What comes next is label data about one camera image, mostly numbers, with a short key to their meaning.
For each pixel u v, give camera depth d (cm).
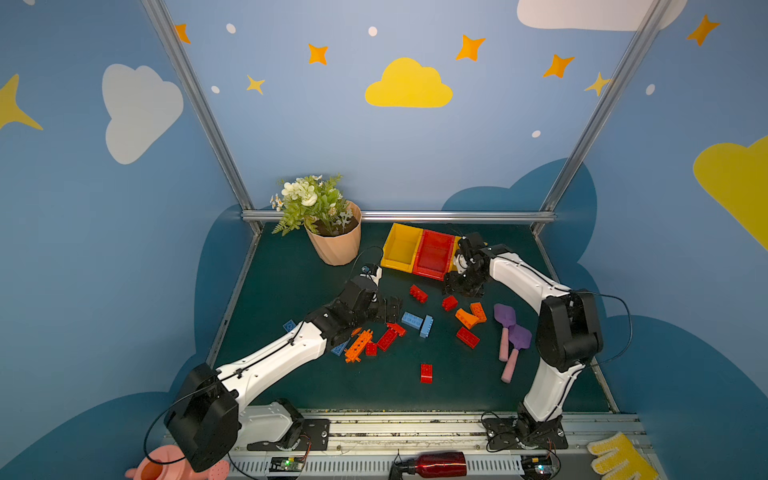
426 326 91
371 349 88
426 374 84
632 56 76
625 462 70
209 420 39
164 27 70
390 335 90
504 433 75
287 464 71
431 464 67
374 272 72
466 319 94
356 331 91
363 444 73
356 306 61
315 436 74
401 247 112
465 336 91
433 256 110
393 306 73
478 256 71
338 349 88
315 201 89
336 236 96
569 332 50
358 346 88
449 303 98
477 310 96
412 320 93
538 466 71
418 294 99
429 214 136
